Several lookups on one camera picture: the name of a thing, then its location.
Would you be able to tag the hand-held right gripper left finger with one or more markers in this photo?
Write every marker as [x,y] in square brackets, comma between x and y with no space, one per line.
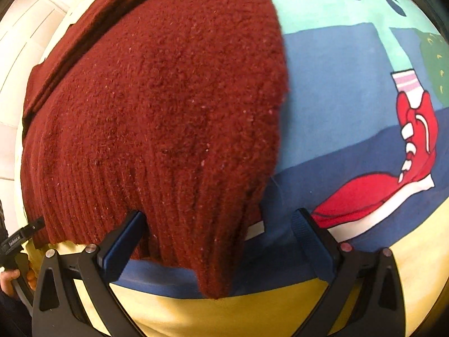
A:
[121,249]

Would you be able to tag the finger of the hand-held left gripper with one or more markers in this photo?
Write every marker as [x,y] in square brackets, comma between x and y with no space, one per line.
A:
[35,225]

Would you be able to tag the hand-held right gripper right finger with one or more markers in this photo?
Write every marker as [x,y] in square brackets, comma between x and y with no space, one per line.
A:
[310,242]

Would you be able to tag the dark red knit sweater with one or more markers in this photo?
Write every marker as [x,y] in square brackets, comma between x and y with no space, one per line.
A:
[158,112]

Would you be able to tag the person's left hand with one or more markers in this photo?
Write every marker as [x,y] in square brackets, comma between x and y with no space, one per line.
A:
[8,281]

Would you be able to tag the yellow dinosaur printed blanket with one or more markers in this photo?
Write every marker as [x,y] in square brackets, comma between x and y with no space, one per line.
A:
[333,94]

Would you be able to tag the white wardrobe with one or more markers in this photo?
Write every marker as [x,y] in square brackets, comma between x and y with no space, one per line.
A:
[21,42]

